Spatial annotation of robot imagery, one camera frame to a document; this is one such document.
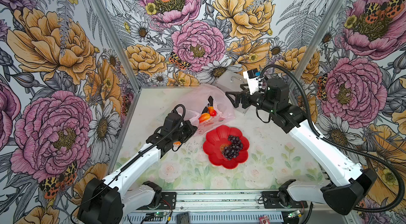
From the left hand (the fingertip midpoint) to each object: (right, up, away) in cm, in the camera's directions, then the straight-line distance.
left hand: (198, 131), depth 81 cm
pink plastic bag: (-3, +16, +14) cm, 22 cm away
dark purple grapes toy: (+18, -11, +4) cm, 21 cm away
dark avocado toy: (+7, +16, +19) cm, 26 cm away
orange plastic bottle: (-9, -4, -9) cm, 13 cm away
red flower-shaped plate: (+10, -7, +13) cm, 18 cm away
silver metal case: (+20, +28, +22) cm, 41 cm away
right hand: (+17, +18, -12) cm, 27 cm away
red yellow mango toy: (+3, +5, +20) cm, 21 cm away
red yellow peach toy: (+8, +9, +21) cm, 24 cm away
